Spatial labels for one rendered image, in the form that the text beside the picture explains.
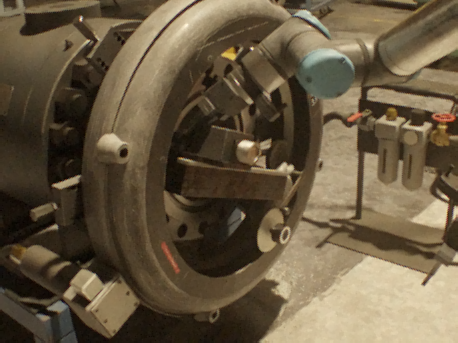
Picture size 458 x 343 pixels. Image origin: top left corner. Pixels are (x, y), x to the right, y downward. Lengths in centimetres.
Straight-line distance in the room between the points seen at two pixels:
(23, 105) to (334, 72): 75
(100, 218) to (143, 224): 8
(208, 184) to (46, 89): 45
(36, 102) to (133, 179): 43
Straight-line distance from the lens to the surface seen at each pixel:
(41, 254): 126
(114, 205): 103
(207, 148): 109
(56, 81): 132
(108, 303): 110
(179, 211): 131
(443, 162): 199
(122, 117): 100
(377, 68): 103
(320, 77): 98
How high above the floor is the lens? 110
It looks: 24 degrees down
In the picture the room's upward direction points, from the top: 3 degrees counter-clockwise
